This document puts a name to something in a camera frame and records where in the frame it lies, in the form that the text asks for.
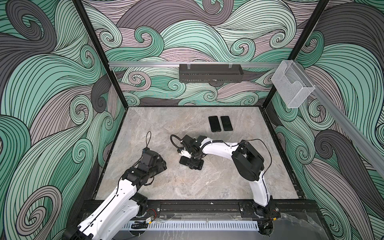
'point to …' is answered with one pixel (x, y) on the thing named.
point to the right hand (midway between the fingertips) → (194, 161)
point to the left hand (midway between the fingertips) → (162, 163)
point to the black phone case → (215, 124)
